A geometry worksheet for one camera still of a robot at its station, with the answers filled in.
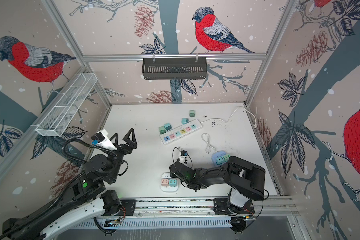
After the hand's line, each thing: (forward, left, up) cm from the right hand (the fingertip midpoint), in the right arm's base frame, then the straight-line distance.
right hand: (169, 169), depth 85 cm
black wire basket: (+64, +1, +27) cm, 70 cm away
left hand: (+3, +15, +33) cm, 37 cm away
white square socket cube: (-11, 0, 0) cm, 11 cm away
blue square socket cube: (+10, -29, 0) cm, 31 cm away
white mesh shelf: (+17, +54, +32) cm, 65 cm away
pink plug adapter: (-9, 0, +6) cm, 11 cm away
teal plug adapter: (+5, -29, +4) cm, 30 cm away
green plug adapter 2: (+45, -13, 0) cm, 46 cm away
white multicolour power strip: (+26, -7, +2) cm, 27 cm away
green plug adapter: (+28, +8, +1) cm, 29 cm away
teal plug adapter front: (-9, -4, +6) cm, 11 cm away
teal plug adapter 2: (+30, +5, +2) cm, 30 cm away
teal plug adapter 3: (+36, -7, +1) cm, 37 cm away
